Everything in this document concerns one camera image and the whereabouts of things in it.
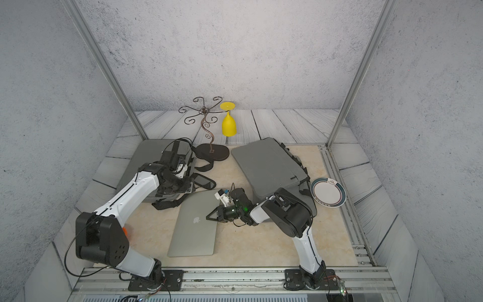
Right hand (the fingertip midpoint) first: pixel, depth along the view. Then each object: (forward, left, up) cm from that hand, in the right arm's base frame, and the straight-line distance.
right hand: (208, 220), depth 84 cm
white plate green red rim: (+18, -59, -7) cm, 62 cm away
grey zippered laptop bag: (+40, +39, +2) cm, 56 cm away
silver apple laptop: (-4, +7, -5) cm, 10 cm away
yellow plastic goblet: (+45, -7, +18) cm, 49 cm away
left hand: (+12, +8, +8) cm, 16 cm away
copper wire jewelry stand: (+45, +2, -3) cm, 45 cm away
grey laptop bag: (+32, -27, -2) cm, 42 cm away
